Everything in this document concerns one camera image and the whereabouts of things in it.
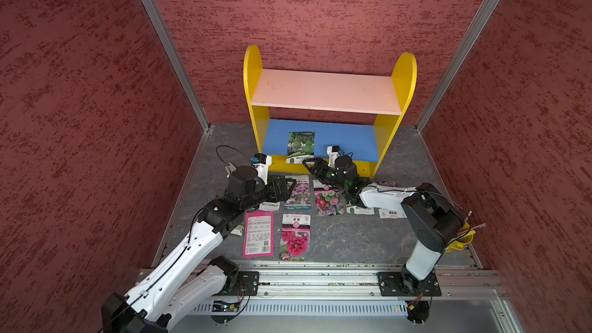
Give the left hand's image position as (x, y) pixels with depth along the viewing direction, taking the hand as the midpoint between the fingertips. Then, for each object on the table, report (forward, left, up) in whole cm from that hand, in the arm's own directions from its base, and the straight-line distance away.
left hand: (284, 187), depth 74 cm
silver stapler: (-8, +18, -19) cm, 27 cm away
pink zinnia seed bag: (+6, -17, -22) cm, 29 cm away
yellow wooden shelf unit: (+54, -33, -18) cm, 66 cm away
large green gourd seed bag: (-5, +1, +9) cm, 11 cm away
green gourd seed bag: (+2, -27, -21) cm, 34 cm away
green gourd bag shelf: (+23, -5, -7) cm, 25 cm away
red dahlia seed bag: (-9, -3, -21) cm, 23 cm away
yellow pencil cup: (-12, -61, -11) cm, 63 cm away
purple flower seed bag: (+7, -5, -21) cm, 23 cm away
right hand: (+13, -7, -8) cm, 17 cm away
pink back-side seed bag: (-8, +11, -21) cm, 25 cm away
